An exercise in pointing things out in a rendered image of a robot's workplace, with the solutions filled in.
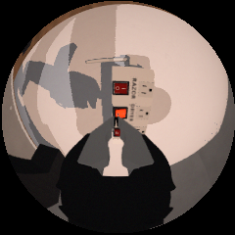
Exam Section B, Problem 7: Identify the white power strip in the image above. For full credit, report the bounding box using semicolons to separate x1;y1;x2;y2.
86;57;156;144

